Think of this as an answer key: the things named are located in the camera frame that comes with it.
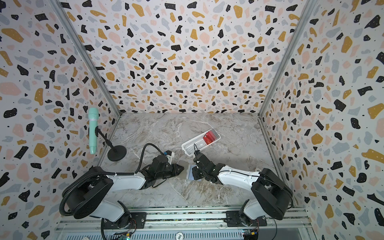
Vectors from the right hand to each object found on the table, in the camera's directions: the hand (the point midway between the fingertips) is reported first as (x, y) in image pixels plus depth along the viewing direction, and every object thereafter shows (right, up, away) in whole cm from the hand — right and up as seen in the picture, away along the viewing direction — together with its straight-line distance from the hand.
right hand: (196, 171), depth 87 cm
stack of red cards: (+8, +18, +16) cm, 26 cm away
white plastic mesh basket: (-6, +11, +14) cm, 19 cm away
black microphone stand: (-52, +8, +11) cm, 54 cm away
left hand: (-5, +1, -1) cm, 5 cm away
